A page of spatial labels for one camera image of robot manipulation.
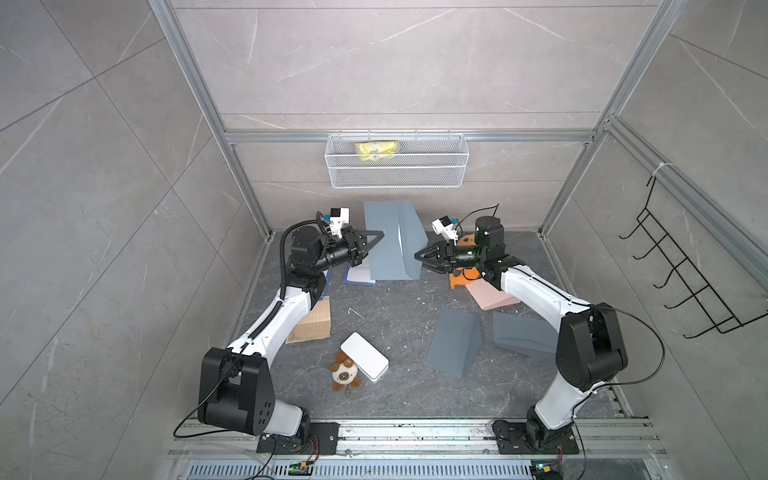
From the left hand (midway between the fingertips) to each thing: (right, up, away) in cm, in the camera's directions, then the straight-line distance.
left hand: (386, 232), depth 70 cm
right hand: (+9, -7, +6) cm, 13 cm away
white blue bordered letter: (-22, -12, +37) cm, 45 cm away
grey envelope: (+2, -5, +2) cm, 6 cm away
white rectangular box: (-6, -34, +13) cm, 37 cm away
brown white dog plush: (-12, -38, +11) cm, 41 cm away
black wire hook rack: (+67, -18, -12) cm, 71 cm away
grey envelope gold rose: (+21, -32, +20) cm, 43 cm away
